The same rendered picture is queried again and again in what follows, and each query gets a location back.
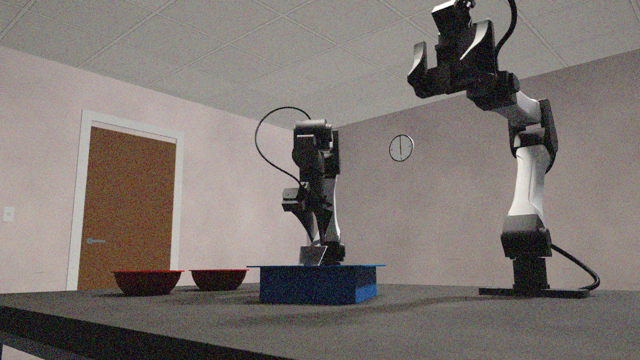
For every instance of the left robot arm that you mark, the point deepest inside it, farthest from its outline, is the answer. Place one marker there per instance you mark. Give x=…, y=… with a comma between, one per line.
x=524, y=237

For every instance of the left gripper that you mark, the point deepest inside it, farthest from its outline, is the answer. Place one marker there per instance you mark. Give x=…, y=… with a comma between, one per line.
x=463, y=62

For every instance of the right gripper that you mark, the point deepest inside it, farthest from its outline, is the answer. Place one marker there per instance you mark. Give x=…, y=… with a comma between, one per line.
x=320, y=206

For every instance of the red bowl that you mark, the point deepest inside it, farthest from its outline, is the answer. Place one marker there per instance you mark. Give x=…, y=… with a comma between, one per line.
x=218, y=279
x=147, y=282

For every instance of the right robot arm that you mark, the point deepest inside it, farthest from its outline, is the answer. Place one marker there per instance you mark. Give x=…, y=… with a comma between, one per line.
x=310, y=138

